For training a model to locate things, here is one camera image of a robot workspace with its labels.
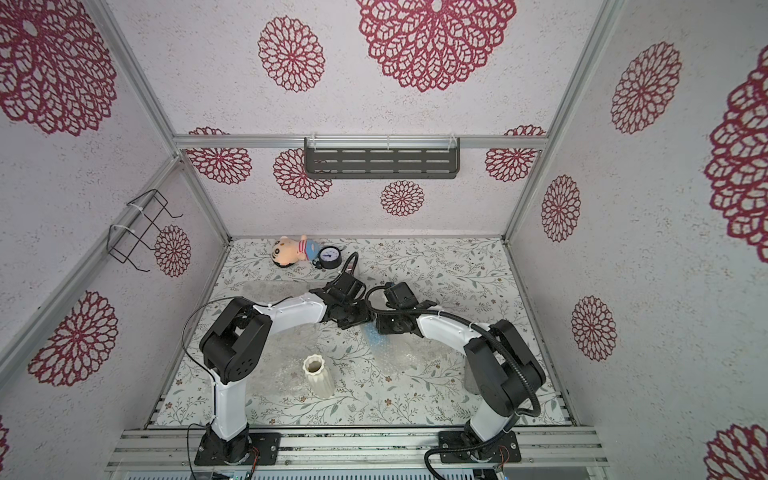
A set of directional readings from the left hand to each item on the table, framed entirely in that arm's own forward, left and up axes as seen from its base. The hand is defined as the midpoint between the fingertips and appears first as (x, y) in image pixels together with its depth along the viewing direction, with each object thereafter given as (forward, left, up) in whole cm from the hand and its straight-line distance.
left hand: (369, 318), depth 96 cm
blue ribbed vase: (-9, -2, +4) cm, 10 cm away
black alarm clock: (+26, +16, -1) cm, 30 cm away
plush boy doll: (+23, +30, +6) cm, 38 cm away
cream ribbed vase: (-23, +11, +14) cm, 29 cm away
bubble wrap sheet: (-12, -12, +2) cm, 17 cm away
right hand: (-3, -3, +4) cm, 6 cm away
